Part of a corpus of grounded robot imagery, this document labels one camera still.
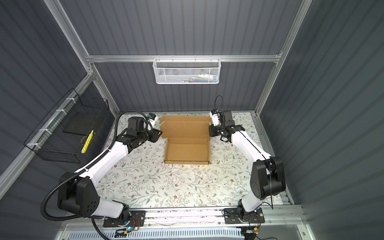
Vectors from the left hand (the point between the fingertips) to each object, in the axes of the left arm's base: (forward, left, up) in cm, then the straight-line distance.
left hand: (157, 130), depth 85 cm
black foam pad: (+2, +38, +8) cm, 39 cm away
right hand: (+1, -32, -1) cm, 32 cm away
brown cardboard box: (+2, -18, -16) cm, 24 cm away
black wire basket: (-7, +42, +9) cm, 43 cm away
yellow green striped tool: (-11, +30, +8) cm, 33 cm away
